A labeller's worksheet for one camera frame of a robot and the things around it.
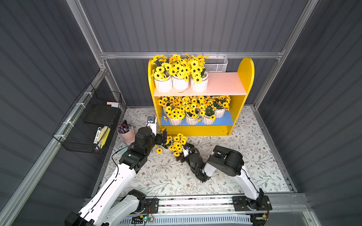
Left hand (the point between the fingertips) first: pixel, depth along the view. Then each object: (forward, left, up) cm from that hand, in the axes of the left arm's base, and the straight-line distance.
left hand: (156, 128), depth 74 cm
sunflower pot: (-2, -12, -10) cm, 15 cm away
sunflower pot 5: (+18, -37, +1) cm, 41 cm away
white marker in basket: (-6, +29, +1) cm, 29 cm away
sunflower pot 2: (-1, -3, -18) cm, 18 cm away
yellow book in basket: (-10, +22, +8) cm, 25 cm away
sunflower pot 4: (+13, -19, +3) cm, 24 cm away
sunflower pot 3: (+13, -9, +1) cm, 16 cm away
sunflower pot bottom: (+15, -30, -4) cm, 34 cm away
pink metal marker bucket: (+9, +23, -15) cm, 29 cm away
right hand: (+2, -13, -23) cm, 26 cm away
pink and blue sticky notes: (+17, +28, +1) cm, 33 cm away
